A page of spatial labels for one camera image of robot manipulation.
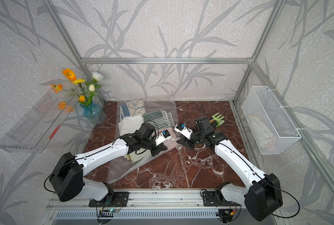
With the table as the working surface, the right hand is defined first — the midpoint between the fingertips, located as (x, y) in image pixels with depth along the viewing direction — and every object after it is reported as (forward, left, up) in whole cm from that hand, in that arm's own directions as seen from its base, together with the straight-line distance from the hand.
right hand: (179, 137), depth 78 cm
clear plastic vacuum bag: (-11, +35, -18) cm, 41 cm away
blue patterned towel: (+36, +36, -14) cm, 53 cm away
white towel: (+21, +37, -17) cm, 45 cm away
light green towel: (-11, +21, +2) cm, 24 cm away
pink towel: (-3, +4, -1) cm, 5 cm away
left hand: (-4, +8, -6) cm, 10 cm away
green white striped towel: (+24, +14, -15) cm, 32 cm away
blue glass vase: (+24, +60, -7) cm, 65 cm away
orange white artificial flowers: (+30, +58, +11) cm, 67 cm away
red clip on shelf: (-4, +59, +14) cm, 60 cm away
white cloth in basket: (0, -45, +3) cm, 45 cm away
